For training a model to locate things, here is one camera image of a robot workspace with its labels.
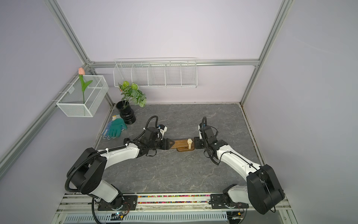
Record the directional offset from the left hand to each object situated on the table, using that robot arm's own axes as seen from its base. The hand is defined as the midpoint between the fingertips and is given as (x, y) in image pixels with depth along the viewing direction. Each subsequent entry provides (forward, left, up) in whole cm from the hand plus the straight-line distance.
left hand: (171, 143), depth 88 cm
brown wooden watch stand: (-2, -7, 0) cm, 7 cm away
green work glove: (+20, +42, -7) cm, 47 cm away
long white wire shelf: (+46, +8, +22) cm, 51 cm away
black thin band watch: (+7, +32, -4) cm, 33 cm away
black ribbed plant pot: (+26, +32, +3) cm, 41 cm away
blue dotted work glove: (+16, +49, -8) cm, 52 cm away
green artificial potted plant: (+26, +24, +21) cm, 41 cm away
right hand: (+1, -16, +2) cm, 16 cm away
